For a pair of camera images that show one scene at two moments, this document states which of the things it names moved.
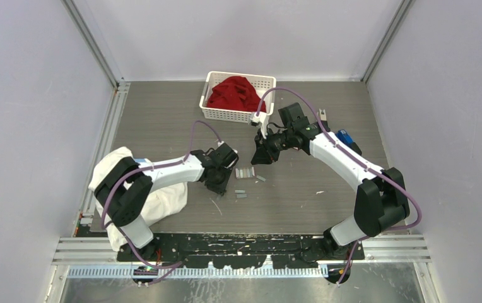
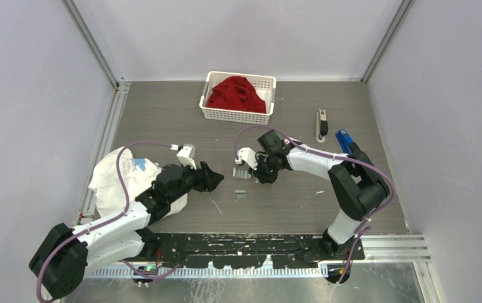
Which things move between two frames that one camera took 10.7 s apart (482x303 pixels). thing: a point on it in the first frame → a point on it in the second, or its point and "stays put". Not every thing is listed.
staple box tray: (245, 172) stays put
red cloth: (236, 92) stays put
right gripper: (264, 153) → (264, 178)
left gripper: (220, 189) → (202, 173)
